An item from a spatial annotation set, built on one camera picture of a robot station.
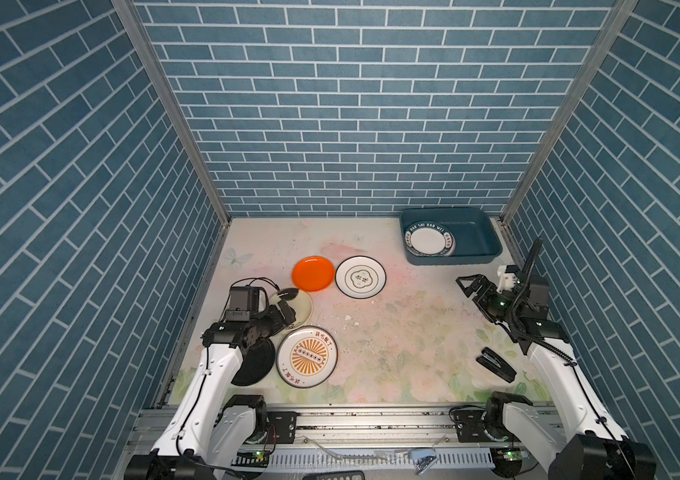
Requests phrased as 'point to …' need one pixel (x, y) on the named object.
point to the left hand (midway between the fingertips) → (285, 318)
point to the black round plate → (257, 361)
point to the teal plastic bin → (477, 235)
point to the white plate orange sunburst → (307, 357)
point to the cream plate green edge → (302, 306)
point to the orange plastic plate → (313, 273)
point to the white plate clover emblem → (360, 277)
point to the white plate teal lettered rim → (430, 239)
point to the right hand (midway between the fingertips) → (464, 284)
